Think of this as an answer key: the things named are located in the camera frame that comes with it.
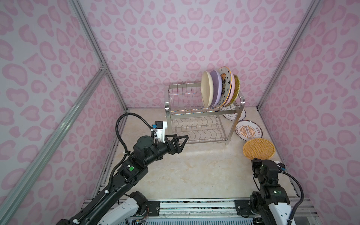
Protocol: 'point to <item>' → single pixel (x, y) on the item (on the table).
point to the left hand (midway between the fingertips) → (183, 135)
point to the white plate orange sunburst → (246, 130)
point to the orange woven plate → (258, 148)
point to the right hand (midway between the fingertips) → (252, 155)
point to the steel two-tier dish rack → (191, 122)
